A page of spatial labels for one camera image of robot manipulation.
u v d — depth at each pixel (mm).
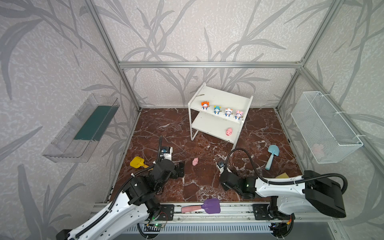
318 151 728
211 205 768
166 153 622
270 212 659
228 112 693
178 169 653
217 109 706
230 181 620
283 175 845
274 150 964
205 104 722
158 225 706
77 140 640
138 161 889
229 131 845
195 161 889
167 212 736
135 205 475
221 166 735
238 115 680
